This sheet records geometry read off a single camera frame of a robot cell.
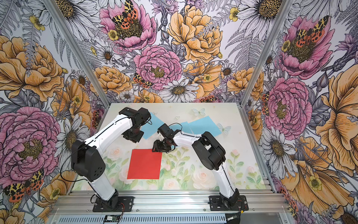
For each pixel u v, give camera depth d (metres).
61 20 0.76
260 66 0.97
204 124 1.09
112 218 0.70
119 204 0.73
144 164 0.90
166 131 0.78
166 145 0.82
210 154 0.54
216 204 0.67
